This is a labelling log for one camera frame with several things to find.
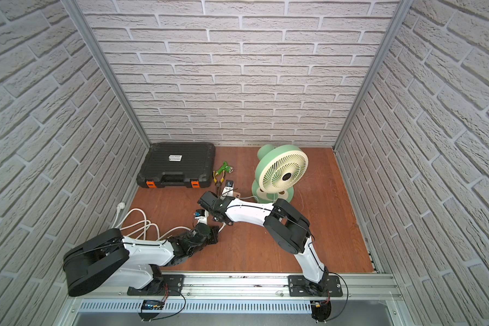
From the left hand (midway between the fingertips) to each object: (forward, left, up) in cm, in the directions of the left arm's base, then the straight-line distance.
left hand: (218, 223), depth 89 cm
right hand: (+10, -4, +3) cm, 11 cm away
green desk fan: (+10, -25, +26) cm, 37 cm away
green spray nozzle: (+30, -1, +2) cm, 31 cm away
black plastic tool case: (+28, +17, +7) cm, 34 cm away
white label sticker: (+33, +25, +7) cm, 42 cm away
